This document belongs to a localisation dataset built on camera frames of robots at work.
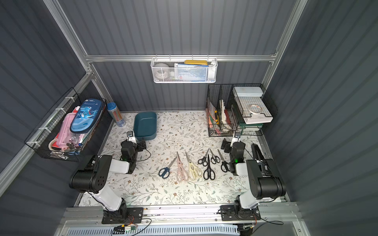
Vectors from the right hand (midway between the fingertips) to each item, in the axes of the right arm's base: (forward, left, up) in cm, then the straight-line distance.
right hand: (236, 139), depth 93 cm
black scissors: (-14, +7, -9) cm, 18 cm away
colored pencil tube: (+18, +82, +5) cm, 84 cm away
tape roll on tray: (+16, -13, +11) cm, 24 cm away
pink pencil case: (-14, +87, +23) cm, 91 cm away
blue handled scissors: (-19, +45, -8) cm, 49 cm away
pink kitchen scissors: (-20, +34, -8) cm, 40 cm away
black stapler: (-6, -14, -7) cm, 17 cm away
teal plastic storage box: (+15, +63, -5) cm, 65 cm away
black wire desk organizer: (+19, +6, +4) cm, 21 cm away
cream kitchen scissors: (-18, +27, -8) cm, 33 cm away
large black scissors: (-18, +18, -9) cm, 27 cm away
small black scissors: (-10, +21, -9) cm, 25 cm away
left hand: (0, +64, 0) cm, 64 cm away
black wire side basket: (-19, +91, +28) cm, 97 cm away
